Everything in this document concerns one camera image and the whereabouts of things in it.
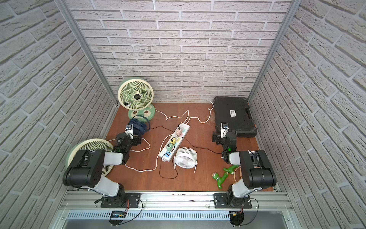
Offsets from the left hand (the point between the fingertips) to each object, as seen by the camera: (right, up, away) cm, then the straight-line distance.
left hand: (128, 131), depth 94 cm
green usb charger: (+29, -11, -7) cm, 31 cm away
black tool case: (+77, +13, +10) cm, 79 cm away
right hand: (+64, 0, +1) cm, 64 cm away
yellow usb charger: (+31, -6, -5) cm, 32 cm away
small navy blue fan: (+8, +3, -2) cm, 9 cm away
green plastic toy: (+59, -27, -14) cm, 67 cm away
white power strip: (+37, +1, +3) cm, 37 cm away
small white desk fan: (+40, -14, -13) cm, 44 cm away
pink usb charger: (+35, 0, -1) cm, 35 cm away
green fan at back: (+7, +25, -3) cm, 26 cm away
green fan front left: (-12, -5, -19) cm, 22 cm away
